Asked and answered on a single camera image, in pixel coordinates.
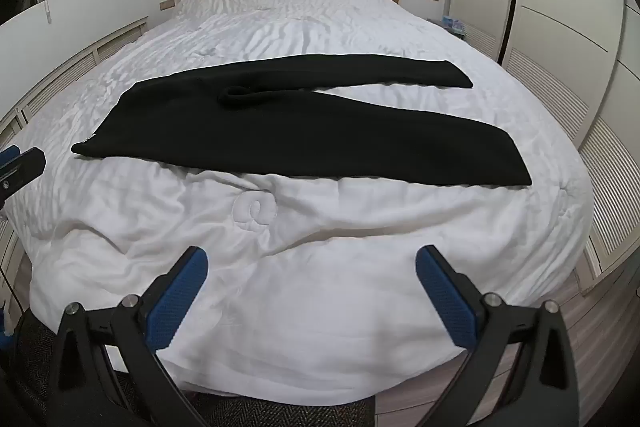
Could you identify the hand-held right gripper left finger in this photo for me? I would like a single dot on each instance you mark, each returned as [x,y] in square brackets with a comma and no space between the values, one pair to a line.
[177,302]

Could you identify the white bed duvet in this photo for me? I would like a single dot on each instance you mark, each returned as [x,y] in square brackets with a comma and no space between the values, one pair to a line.
[300,282]

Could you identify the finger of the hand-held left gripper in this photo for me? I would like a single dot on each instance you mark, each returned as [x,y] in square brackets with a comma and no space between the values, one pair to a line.
[25,164]

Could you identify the grey herringbone bed base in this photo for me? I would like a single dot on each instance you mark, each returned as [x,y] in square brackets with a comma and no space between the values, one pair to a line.
[280,414]

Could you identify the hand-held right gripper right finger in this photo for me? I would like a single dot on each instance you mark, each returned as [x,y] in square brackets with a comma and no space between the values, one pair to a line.
[447,302]

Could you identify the black pants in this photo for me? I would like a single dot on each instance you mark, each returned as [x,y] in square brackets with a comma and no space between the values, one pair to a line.
[300,132]

